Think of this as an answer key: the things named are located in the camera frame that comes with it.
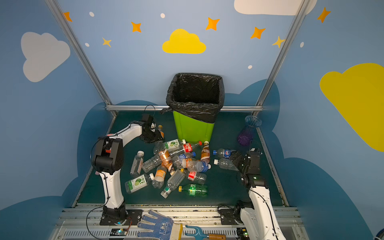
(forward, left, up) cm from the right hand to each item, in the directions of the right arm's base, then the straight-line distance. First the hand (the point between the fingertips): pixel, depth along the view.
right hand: (238, 155), depth 83 cm
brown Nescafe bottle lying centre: (-3, +41, -7) cm, 42 cm away
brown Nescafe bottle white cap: (+4, +18, -9) cm, 21 cm away
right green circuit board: (-35, 0, -13) cm, 38 cm away
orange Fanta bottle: (+25, +52, -10) cm, 58 cm away
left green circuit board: (-38, +59, -12) cm, 72 cm away
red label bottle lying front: (-11, +22, -7) cm, 26 cm away
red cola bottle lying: (+8, +30, -8) cm, 32 cm away
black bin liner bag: (+41, +24, +8) cm, 48 cm away
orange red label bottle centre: (-1, +31, -9) cm, 32 cm away
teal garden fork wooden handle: (-37, +20, -13) cm, 44 cm away
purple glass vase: (+23, -11, -14) cm, 29 cm away
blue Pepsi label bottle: (+6, +4, -9) cm, 11 cm away
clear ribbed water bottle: (-4, +51, -8) cm, 52 cm away
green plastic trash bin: (+20, +27, -5) cm, 34 cm away
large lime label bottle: (-17, +58, -8) cm, 61 cm away
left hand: (+15, +49, -9) cm, 52 cm away
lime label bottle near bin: (+12, +39, -9) cm, 42 cm away
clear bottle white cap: (0, +5, -10) cm, 11 cm away
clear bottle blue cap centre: (-4, +22, -9) cm, 24 cm away
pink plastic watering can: (-11, +82, -9) cm, 83 cm away
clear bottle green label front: (-14, +35, -8) cm, 39 cm away
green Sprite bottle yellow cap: (-18, +24, -8) cm, 31 cm away
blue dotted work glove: (-36, +38, -12) cm, 53 cm away
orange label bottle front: (-11, +44, -8) cm, 46 cm away
